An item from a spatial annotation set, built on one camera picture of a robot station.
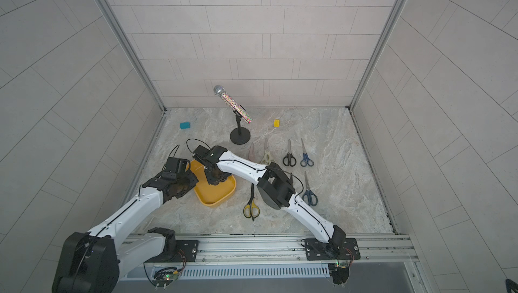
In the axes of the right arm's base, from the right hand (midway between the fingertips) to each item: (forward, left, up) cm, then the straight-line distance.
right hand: (217, 180), depth 91 cm
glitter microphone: (+26, -5, +31) cm, 41 cm away
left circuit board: (-34, +13, +3) cm, 37 cm away
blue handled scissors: (+8, -42, 0) cm, 43 cm away
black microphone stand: (+23, -10, +3) cm, 25 cm away
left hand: (0, +6, +4) cm, 8 cm away
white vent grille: (-35, -37, 0) cm, 51 cm away
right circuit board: (-36, -47, -2) cm, 59 cm away
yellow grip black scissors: (-14, -16, +1) cm, 21 cm away
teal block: (+32, +20, +4) cm, 38 cm away
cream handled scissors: (+9, -23, +2) cm, 25 cm away
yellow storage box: (-9, 0, +6) cm, 11 cm away
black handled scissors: (+8, -34, +1) cm, 35 cm away
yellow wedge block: (+30, -30, +3) cm, 42 cm away
